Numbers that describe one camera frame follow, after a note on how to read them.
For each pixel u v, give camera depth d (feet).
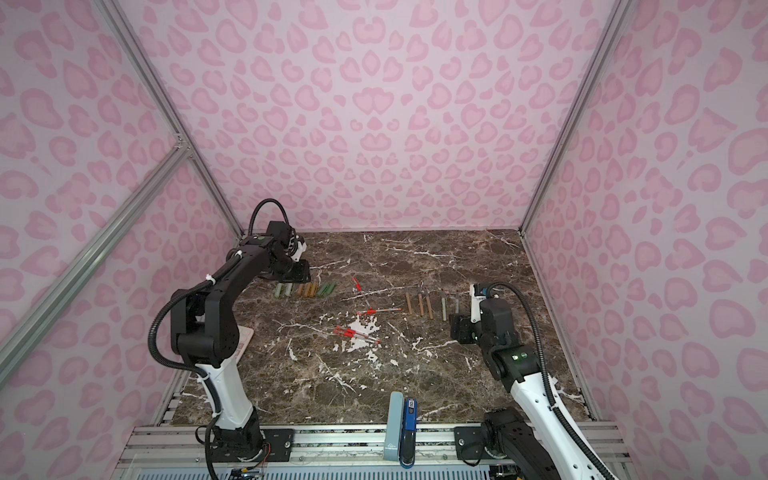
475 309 2.27
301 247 2.89
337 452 2.37
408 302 3.24
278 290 3.39
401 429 2.36
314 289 3.39
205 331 1.69
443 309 3.20
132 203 2.42
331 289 3.38
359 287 3.40
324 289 3.39
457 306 3.21
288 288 3.39
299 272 2.81
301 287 3.39
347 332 3.04
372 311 3.21
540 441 1.52
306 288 3.39
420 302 3.24
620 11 2.26
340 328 3.08
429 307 3.21
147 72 2.53
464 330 2.28
